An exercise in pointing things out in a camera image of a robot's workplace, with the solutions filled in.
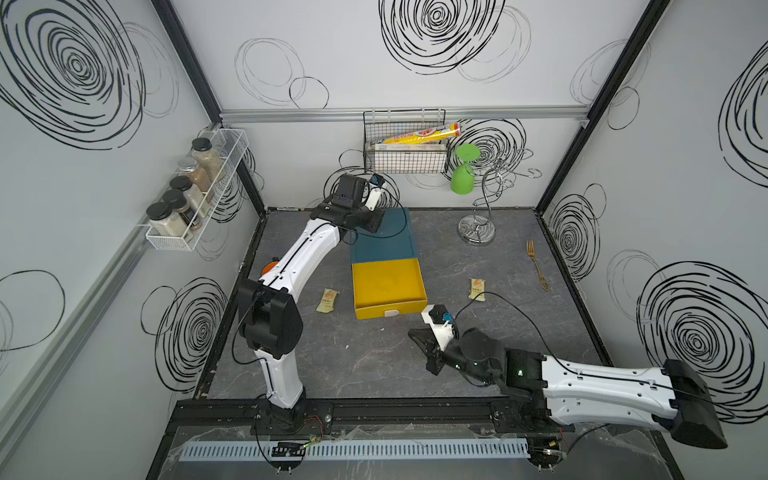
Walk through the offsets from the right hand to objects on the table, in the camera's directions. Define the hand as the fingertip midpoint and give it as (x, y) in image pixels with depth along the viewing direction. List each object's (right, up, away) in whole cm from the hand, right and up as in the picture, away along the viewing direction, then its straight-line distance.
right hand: (411, 335), depth 69 cm
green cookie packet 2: (-25, +2, +25) cm, 35 cm away
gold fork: (+47, +19, +40) cm, 64 cm away
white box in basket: (+1, +46, +18) cm, 49 cm away
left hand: (-9, +30, +18) cm, 36 cm away
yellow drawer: (-5, +9, +10) cm, 15 cm away
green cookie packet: (+24, +7, +28) cm, 37 cm away
